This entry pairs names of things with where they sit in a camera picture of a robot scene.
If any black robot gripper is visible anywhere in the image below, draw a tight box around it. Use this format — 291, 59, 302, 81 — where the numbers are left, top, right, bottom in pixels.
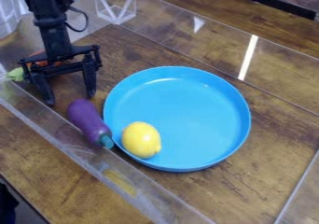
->
20, 0, 101, 105

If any purple toy eggplant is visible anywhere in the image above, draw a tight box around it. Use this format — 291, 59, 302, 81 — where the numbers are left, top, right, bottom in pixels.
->
67, 99, 114, 148

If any round blue plastic tray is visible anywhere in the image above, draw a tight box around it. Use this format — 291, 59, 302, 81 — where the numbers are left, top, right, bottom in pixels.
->
103, 66, 252, 172

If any orange toy carrot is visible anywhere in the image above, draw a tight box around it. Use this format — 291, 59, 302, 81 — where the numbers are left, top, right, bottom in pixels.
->
5, 49, 67, 83

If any white patterned curtain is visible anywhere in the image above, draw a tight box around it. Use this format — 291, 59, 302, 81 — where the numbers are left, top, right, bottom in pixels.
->
0, 0, 28, 39

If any yellow toy lemon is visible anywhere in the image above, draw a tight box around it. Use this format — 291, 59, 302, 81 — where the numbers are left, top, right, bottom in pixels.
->
122, 121, 162, 159

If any clear acrylic front barrier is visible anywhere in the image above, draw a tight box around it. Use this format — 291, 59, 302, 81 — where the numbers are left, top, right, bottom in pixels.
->
0, 64, 215, 224

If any clear acrylic barrier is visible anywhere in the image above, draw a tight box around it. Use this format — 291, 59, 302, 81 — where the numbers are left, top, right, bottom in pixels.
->
96, 0, 319, 115
0, 64, 215, 224

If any clear acrylic back barrier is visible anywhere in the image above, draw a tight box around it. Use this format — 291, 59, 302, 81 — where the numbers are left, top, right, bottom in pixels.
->
96, 0, 319, 115

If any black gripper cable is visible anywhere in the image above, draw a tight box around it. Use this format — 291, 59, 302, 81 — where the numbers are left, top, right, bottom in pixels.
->
64, 5, 89, 34

